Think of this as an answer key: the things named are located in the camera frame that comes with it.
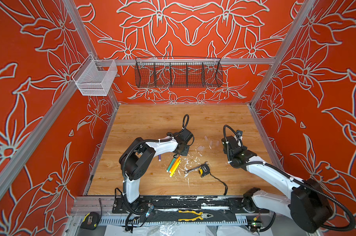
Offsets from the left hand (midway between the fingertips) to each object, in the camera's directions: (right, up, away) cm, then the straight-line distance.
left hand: (183, 149), depth 93 cm
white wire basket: (-58, +47, 0) cm, 75 cm away
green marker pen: (-8, -8, -7) cm, 13 cm away
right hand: (+28, +5, -7) cm, 29 cm away
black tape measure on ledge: (-45, -28, -26) cm, 59 cm away
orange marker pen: (-6, -7, -7) cm, 12 cm away
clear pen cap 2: (+11, +1, +1) cm, 11 cm away
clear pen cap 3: (+18, +3, +2) cm, 18 cm away
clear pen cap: (+16, +7, +6) cm, 18 cm away
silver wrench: (+1, -11, -9) cm, 14 cm away
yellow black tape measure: (+11, -9, -12) cm, 19 cm away
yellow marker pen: (-5, -10, -9) cm, 14 cm away
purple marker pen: (-15, -4, -4) cm, 16 cm away
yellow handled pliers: (+7, -27, -24) cm, 36 cm away
